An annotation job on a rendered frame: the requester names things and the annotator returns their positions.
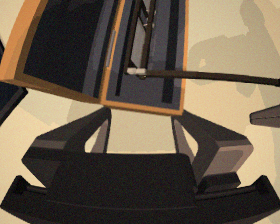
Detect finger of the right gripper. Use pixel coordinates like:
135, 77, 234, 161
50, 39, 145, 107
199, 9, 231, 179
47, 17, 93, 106
249, 104, 280, 119
250, 117, 280, 128

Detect black glasses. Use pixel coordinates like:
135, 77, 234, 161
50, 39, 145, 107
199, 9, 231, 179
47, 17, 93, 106
123, 0, 280, 87

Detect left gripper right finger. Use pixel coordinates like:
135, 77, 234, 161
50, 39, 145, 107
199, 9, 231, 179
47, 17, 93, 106
171, 109, 254, 186

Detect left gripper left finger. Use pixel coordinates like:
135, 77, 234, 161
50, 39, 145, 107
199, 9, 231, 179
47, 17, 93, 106
30, 106, 112, 153

